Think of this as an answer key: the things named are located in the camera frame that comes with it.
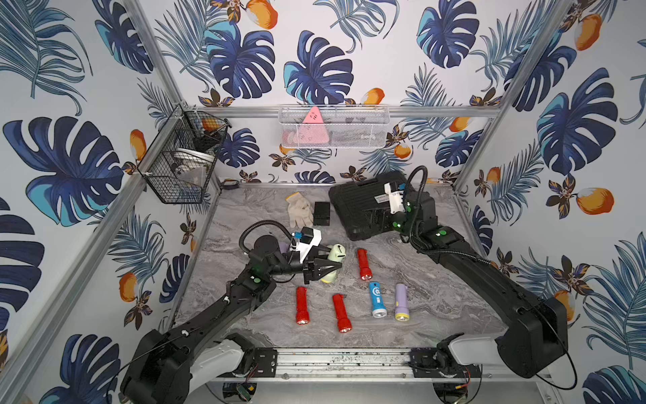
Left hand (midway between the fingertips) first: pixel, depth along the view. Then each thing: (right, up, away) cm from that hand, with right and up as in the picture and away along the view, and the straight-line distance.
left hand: (339, 256), depth 66 cm
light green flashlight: (-1, +1, -3) cm, 3 cm away
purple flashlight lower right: (+21, -20, +16) cm, 33 cm away
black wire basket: (-52, +27, +18) cm, 61 cm away
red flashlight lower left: (-11, -21, +16) cm, 29 cm away
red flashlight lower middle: (+2, -23, +15) cm, 27 cm away
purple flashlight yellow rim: (-13, +3, -6) cm, 15 cm away
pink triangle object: (-8, +41, +24) cm, 48 cm away
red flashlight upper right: (+11, -10, +25) cm, 30 cm away
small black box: (-5, +11, +42) cm, 44 cm away
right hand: (+12, +13, +15) cm, 23 cm away
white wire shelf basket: (+4, +43, +27) cm, 51 cm away
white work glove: (-14, +12, +44) cm, 48 cm away
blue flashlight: (+14, -20, +18) cm, 30 cm away
